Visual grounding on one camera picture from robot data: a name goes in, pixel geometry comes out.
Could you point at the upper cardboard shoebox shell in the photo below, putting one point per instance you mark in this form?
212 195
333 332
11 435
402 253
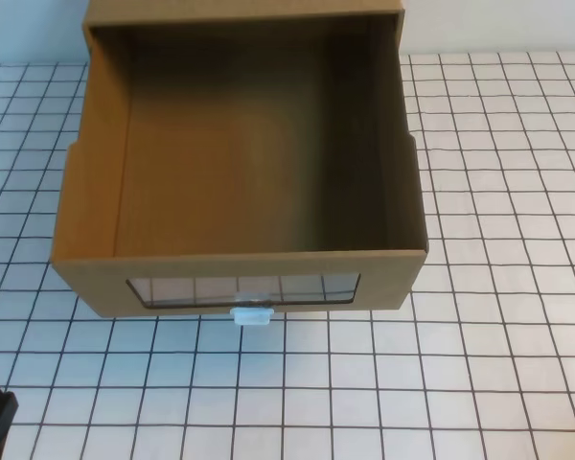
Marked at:
244 6

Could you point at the white drawer handle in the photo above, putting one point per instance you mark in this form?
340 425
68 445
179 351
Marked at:
252 316

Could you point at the cardboard shoebox drawer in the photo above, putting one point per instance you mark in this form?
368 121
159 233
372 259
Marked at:
242 164

